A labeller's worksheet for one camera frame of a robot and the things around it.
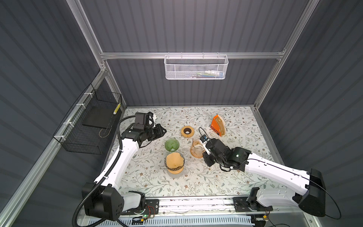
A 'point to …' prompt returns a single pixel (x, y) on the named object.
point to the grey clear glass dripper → (170, 168)
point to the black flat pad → (100, 117)
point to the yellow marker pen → (116, 109)
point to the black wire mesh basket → (85, 128)
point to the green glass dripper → (172, 144)
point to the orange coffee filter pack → (218, 124)
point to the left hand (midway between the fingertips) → (166, 130)
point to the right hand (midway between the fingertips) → (205, 154)
